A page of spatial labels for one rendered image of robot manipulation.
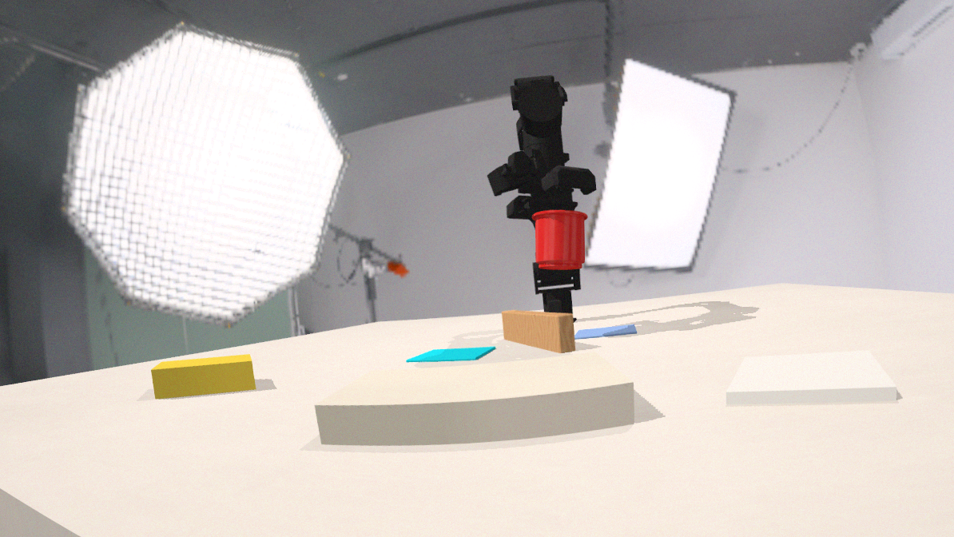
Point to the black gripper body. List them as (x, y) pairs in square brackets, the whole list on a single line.
[(557, 183)]

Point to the yellow rectangular block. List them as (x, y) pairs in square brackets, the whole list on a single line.
[(203, 376)]

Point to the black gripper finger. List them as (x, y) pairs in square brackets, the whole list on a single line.
[(548, 205), (528, 214)]

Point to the tan wooden flat bar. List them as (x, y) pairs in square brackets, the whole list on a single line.
[(547, 330)]

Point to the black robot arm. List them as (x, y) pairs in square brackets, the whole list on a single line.
[(539, 101)]

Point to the red cup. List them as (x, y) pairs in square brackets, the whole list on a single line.
[(559, 239)]

